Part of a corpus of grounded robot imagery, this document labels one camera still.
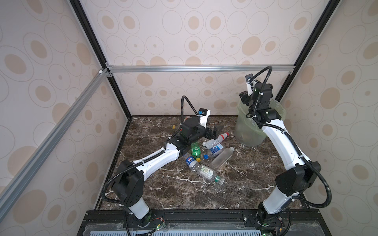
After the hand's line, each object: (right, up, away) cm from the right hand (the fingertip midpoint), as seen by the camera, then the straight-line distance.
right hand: (258, 86), depth 74 cm
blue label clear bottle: (-18, -35, +21) cm, 45 cm away
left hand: (-19, -18, -1) cm, 26 cm away
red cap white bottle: (-22, -31, +24) cm, 45 cm away
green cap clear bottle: (-24, -46, +11) cm, 53 cm away
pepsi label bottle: (-33, -42, +15) cm, 56 cm away
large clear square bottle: (-15, -41, +19) cm, 48 cm away
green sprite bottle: (-31, -36, +21) cm, 52 cm away
